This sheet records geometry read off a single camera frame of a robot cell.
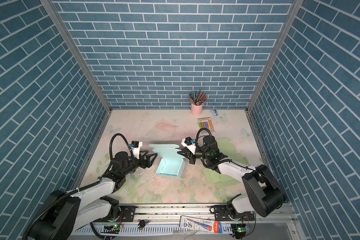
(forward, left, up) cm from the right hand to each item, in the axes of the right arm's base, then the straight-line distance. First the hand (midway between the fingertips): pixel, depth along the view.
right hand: (178, 150), depth 80 cm
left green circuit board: (-36, +30, -18) cm, 50 cm away
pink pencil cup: (+42, -8, -10) cm, 44 cm away
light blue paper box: (-1, +5, -14) cm, 15 cm away
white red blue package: (-31, -13, -15) cm, 37 cm away
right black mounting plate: (-25, -24, -15) cm, 38 cm away
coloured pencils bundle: (+48, -9, -3) cm, 48 cm away
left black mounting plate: (-30, +23, -15) cm, 41 cm away
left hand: (-1, +15, -4) cm, 16 cm away
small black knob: (-34, +14, -12) cm, 38 cm away
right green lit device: (-31, -32, -17) cm, 48 cm away
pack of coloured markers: (+33, -16, -15) cm, 39 cm away
